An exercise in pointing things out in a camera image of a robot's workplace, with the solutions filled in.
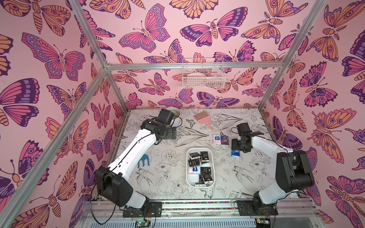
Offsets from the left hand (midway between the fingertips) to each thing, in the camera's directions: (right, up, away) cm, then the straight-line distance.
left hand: (168, 132), depth 81 cm
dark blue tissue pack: (+37, -6, +16) cm, 41 cm away
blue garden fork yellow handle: (-17, -18, +10) cm, 27 cm away
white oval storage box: (+16, -29, +2) cm, 33 cm away
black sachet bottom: (+22, -26, -2) cm, 34 cm away
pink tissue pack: (+15, -23, +3) cm, 28 cm away
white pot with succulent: (+3, +13, +23) cm, 27 cm away
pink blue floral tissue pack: (+32, -6, +18) cm, 37 cm away
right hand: (+43, -10, +12) cm, 45 cm away
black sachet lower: (+22, -24, +4) cm, 32 cm away
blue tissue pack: (+42, -14, +11) cm, 46 cm away
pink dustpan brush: (+24, +9, +32) cm, 41 cm away
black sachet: (+16, -15, +8) cm, 23 cm away
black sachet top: (+22, -16, +6) cm, 28 cm away
